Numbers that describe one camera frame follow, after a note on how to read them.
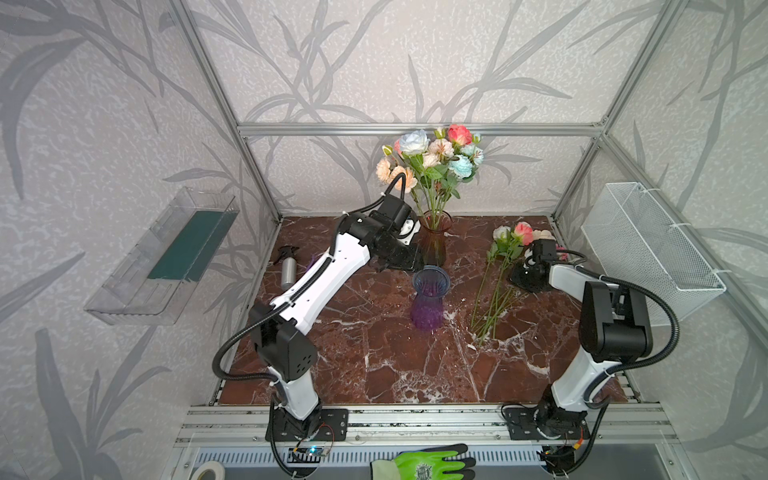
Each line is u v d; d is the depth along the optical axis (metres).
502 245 1.08
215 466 0.68
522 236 1.06
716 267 0.61
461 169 0.83
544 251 0.80
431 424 0.75
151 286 0.63
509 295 0.96
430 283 0.81
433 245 0.98
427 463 0.68
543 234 1.10
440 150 0.82
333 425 0.73
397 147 0.76
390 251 0.64
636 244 0.67
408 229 0.70
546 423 0.68
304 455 0.72
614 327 0.50
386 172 0.81
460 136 0.86
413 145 0.73
